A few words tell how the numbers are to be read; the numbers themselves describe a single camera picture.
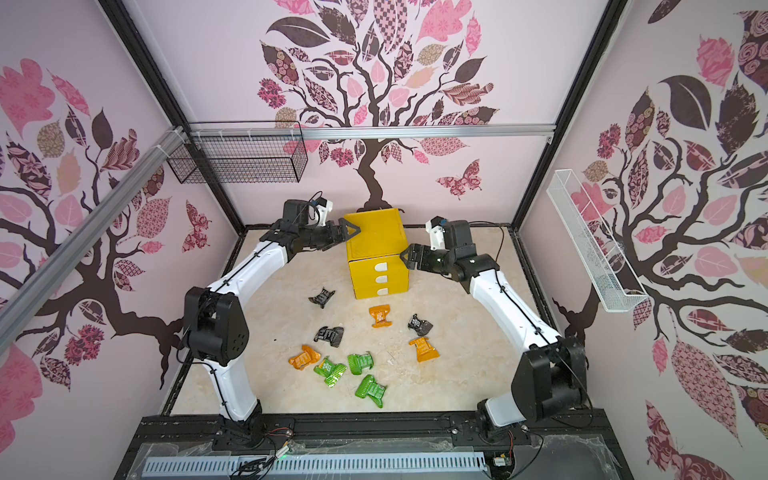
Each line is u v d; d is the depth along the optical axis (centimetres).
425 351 87
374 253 85
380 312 95
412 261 73
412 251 72
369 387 80
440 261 69
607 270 74
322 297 98
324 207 83
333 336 90
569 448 73
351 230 83
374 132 98
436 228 74
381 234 90
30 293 51
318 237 78
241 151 95
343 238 79
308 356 85
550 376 41
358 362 85
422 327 92
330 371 83
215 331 50
